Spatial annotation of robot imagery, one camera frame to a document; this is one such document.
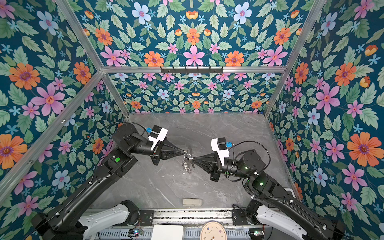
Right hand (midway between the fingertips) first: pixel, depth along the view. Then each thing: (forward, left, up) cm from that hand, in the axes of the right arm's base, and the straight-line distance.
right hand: (195, 160), depth 51 cm
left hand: (+2, +5, +3) cm, 6 cm away
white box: (-17, +13, -35) cm, 41 cm away
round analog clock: (-17, -7, -37) cm, 41 cm away
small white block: (-5, +6, -36) cm, 37 cm away
